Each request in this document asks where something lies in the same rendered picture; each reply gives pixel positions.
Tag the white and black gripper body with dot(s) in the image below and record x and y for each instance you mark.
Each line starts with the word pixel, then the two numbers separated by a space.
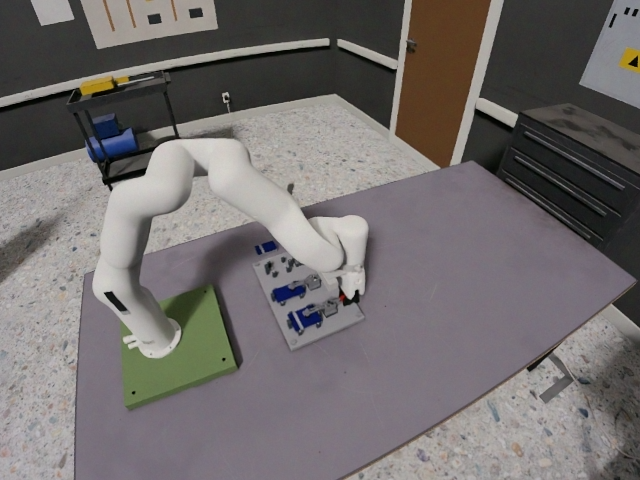
pixel 346 282

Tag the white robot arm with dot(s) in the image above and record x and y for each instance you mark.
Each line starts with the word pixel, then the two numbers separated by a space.
pixel 165 188

